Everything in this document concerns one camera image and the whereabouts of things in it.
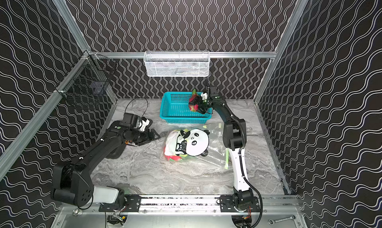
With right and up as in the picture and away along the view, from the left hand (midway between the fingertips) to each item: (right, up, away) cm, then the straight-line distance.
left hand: (159, 138), depth 83 cm
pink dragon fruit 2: (+7, -11, 0) cm, 13 cm away
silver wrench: (+56, -37, -13) cm, 69 cm away
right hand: (+18, +20, +20) cm, 33 cm away
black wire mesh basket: (-49, +38, +15) cm, 64 cm away
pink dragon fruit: (+19, +18, +15) cm, 30 cm away
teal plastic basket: (+5, +18, +31) cm, 37 cm away
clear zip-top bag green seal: (+25, -2, -3) cm, 25 cm away
